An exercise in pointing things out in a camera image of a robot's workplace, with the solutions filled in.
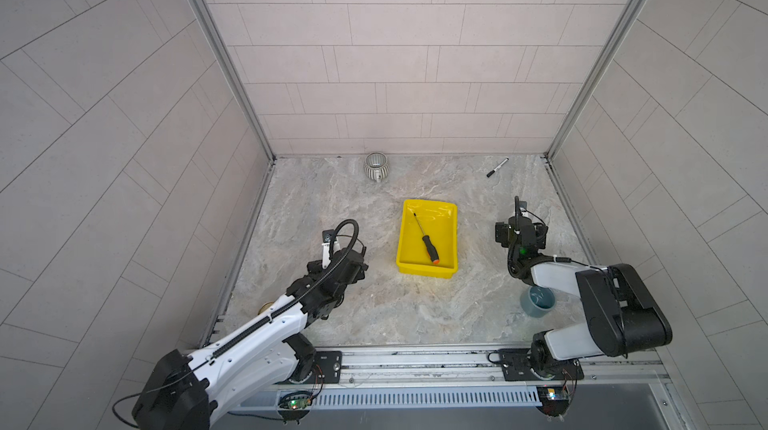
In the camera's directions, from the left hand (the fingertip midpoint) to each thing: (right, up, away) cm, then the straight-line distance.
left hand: (351, 257), depth 83 cm
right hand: (+51, +8, +10) cm, 52 cm away
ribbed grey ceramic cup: (+5, +26, +23) cm, 35 cm away
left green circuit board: (-9, -28, -19) cm, 35 cm away
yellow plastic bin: (+26, +8, +13) cm, 31 cm away
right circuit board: (+49, -29, -15) cm, 59 cm away
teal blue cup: (+51, -11, -3) cm, 52 cm away
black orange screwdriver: (+23, 0, +5) cm, 24 cm away
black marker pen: (+49, +25, +29) cm, 62 cm away
